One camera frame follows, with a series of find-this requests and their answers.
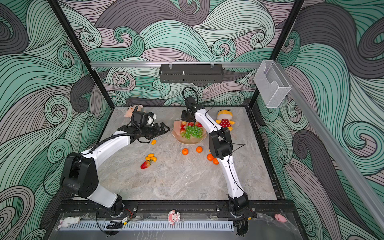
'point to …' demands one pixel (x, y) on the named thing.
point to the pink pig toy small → (280, 218)
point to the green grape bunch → (193, 131)
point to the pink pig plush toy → (130, 109)
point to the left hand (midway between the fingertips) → (165, 130)
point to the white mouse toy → (67, 221)
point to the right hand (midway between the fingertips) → (184, 117)
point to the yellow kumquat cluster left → (148, 158)
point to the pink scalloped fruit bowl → (176, 132)
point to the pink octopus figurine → (173, 216)
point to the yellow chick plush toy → (224, 116)
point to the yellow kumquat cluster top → (150, 155)
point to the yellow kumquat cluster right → (154, 159)
